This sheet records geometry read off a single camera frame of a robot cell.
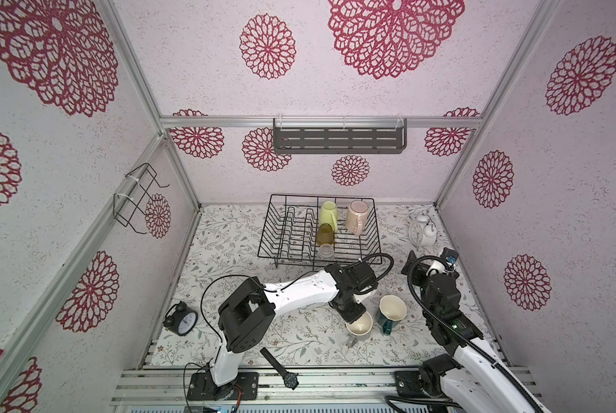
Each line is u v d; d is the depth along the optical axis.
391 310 0.84
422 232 0.97
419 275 0.69
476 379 0.51
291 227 1.06
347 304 0.69
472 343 0.52
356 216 1.01
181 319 0.79
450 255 0.63
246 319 0.47
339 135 0.96
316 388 0.75
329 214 1.03
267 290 0.49
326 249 0.97
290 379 0.75
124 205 0.73
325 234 1.07
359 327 0.84
